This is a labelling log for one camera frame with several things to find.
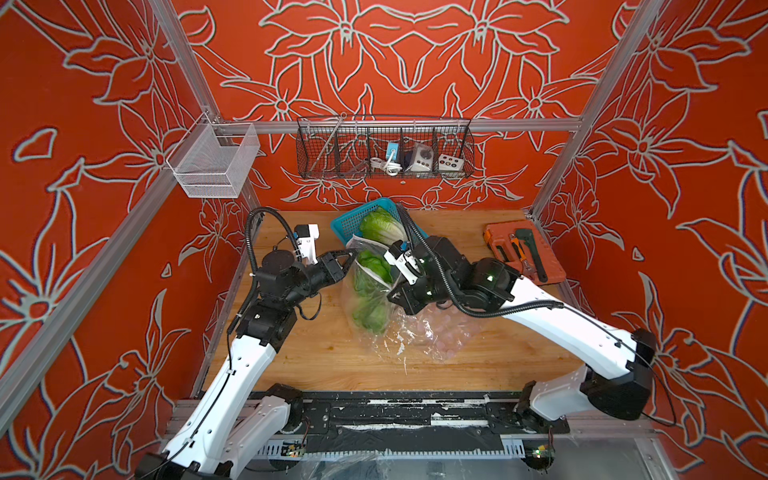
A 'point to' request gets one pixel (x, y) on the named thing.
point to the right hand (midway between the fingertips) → (384, 297)
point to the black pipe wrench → (527, 236)
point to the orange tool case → (521, 244)
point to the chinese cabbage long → (372, 305)
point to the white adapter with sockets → (423, 158)
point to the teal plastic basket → (351, 224)
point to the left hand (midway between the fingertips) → (356, 252)
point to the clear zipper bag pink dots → (389, 329)
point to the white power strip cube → (447, 162)
